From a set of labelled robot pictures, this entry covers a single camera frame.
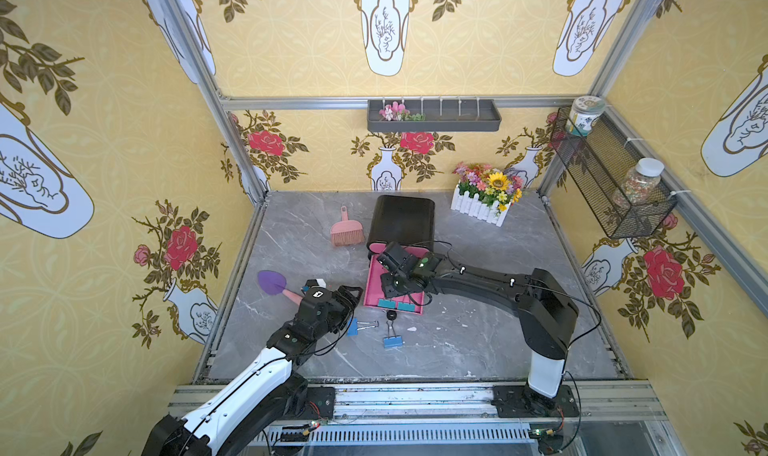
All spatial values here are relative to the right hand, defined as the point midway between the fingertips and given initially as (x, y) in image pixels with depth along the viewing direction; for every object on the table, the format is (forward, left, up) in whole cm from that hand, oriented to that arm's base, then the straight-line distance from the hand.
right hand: (393, 277), depth 89 cm
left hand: (-7, +12, +2) cm, 14 cm away
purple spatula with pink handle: (0, +38, -7) cm, 39 cm away
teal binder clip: (-7, +2, -3) cm, 8 cm away
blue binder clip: (-13, +11, -7) cm, 18 cm away
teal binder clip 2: (-8, -4, -2) cm, 9 cm away
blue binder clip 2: (-16, 0, -6) cm, 18 cm away
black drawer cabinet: (+15, -3, +9) cm, 18 cm away
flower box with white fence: (+29, -30, +8) cm, 43 cm away
